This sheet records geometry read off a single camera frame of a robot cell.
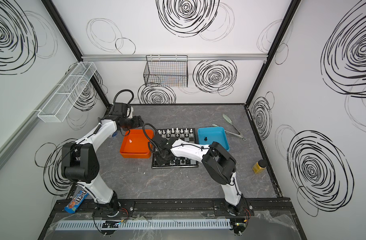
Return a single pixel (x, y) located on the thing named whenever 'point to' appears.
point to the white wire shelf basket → (59, 104)
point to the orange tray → (135, 143)
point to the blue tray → (206, 135)
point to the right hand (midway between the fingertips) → (158, 161)
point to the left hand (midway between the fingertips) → (140, 122)
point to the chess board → (187, 134)
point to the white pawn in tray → (130, 141)
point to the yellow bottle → (259, 166)
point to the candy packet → (76, 201)
